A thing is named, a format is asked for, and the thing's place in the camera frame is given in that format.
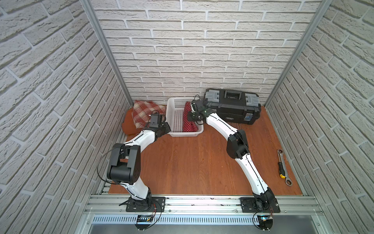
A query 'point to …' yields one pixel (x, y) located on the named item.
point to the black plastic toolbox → (234, 106)
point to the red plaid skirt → (141, 111)
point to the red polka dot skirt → (188, 126)
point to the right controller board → (265, 221)
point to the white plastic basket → (174, 116)
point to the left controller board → (143, 221)
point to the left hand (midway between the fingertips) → (170, 124)
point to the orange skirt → (128, 126)
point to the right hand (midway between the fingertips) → (190, 115)
